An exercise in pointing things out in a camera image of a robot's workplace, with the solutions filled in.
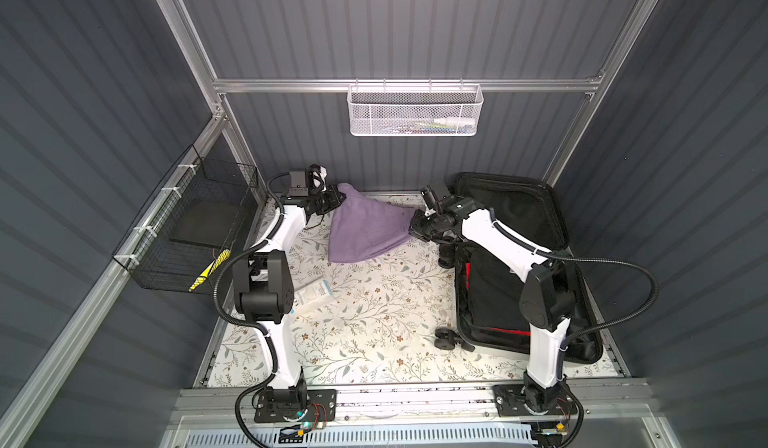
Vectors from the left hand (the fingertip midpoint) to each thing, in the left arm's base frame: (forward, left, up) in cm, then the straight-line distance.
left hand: (343, 194), depth 95 cm
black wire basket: (-31, +38, +14) cm, 51 cm away
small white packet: (-26, +11, -16) cm, 33 cm away
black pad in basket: (-17, +33, +8) cm, 38 cm away
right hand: (-14, -20, -3) cm, 25 cm away
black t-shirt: (-41, -63, -12) cm, 76 cm away
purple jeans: (-7, -5, -8) cm, 12 cm away
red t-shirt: (-32, -43, -11) cm, 55 cm away
